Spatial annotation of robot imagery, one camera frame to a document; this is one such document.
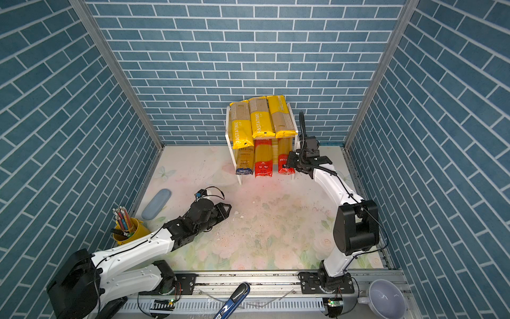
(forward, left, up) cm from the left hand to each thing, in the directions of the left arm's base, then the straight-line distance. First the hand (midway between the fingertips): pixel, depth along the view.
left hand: (231, 209), depth 82 cm
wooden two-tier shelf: (+30, -22, +7) cm, 38 cm away
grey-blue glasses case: (+8, +38, -10) cm, 40 cm away
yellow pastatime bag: (+27, -22, +24) cm, 42 cm away
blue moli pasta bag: (+20, -5, +8) cm, 22 cm away
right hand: (+21, -25, +9) cm, 34 cm away
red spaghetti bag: (+22, -14, +8) cm, 27 cm away
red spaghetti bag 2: (+19, -23, +9) cm, 31 cm away
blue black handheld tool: (-34, -1, -6) cm, 34 cm away
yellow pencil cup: (-7, +41, -2) cm, 42 cm away
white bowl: (-32, -57, -9) cm, 66 cm away
